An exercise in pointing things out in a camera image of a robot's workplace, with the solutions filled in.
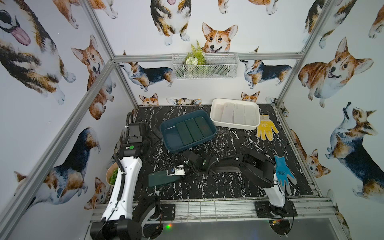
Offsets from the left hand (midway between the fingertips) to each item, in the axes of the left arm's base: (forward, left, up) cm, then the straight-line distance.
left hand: (156, 133), depth 78 cm
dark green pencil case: (+16, -19, -20) cm, 32 cm away
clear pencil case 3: (+31, -61, -18) cm, 71 cm away
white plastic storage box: (+37, -36, -20) cm, 55 cm away
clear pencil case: (+28, -44, -19) cm, 55 cm away
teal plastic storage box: (+14, -3, -24) cm, 28 cm away
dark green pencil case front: (+13, -12, -20) cm, 27 cm away
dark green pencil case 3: (-17, -1, -19) cm, 25 cm away
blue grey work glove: (-16, -70, -19) cm, 74 cm away
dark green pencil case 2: (+13, -27, -18) cm, 35 cm away
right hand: (-14, -8, -18) cm, 25 cm away
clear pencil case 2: (+26, -52, -19) cm, 61 cm away
